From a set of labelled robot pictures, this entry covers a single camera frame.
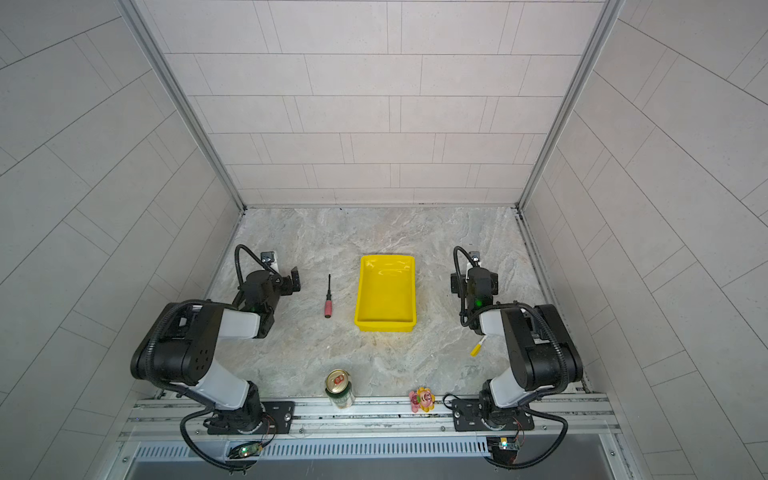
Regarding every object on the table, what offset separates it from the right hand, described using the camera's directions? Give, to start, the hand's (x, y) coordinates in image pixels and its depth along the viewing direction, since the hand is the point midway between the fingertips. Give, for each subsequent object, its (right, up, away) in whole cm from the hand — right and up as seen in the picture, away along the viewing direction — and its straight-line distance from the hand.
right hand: (471, 269), depth 95 cm
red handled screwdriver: (-45, -9, -4) cm, 46 cm away
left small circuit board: (-57, -36, -30) cm, 74 cm away
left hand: (-59, +3, -1) cm, 59 cm away
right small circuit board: (+1, -37, -27) cm, 45 cm away
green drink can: (-37, -23, -29) cm, 52 cm away
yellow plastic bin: (-27, -8, -2) cm, 29 cm away
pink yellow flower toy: (-18, -28, -23) cm, 41 cm away
